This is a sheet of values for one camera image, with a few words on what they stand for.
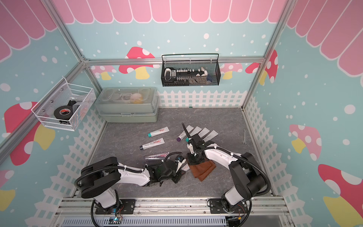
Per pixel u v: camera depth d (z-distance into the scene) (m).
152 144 0.97
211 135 1.02
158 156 0.91
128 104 1.04
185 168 0.85
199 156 0.66
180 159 0.76
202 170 0.85
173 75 0.89
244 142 1.00
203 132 1.03
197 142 0.71
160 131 1.03
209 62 0.91
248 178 0.44
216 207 0.73
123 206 0.73
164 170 0.67
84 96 0.77
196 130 1.04
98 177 0.48
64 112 0.71
